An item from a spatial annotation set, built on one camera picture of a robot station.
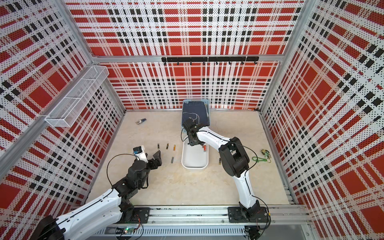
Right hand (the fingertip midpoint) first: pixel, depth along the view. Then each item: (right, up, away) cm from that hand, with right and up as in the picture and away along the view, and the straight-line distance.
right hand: (200, 139), depth 96 cm
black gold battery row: (-23, -5, +5) cm, 24 cm away
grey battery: (-18, -13, -3) cm, 22 cm away
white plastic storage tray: (-4, -11, -4) cm, 12 cm away
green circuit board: (-34, -40, -27) cm, 59 cm away
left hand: (-25, -6, -13) cm, 28 cm away
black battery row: (-29, -5, +5) cm, 29 cm away
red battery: (+3, -6, +2) cm, 7 cm away
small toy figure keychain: (-45, +12, +16) cm, 50 cm away
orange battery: (-17, -6, +3) cm, 19 cm away
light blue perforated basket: (-12, +29, +23) cm, 39 cm away
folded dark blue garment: (-3, +20, +18) cm, 28 cm away
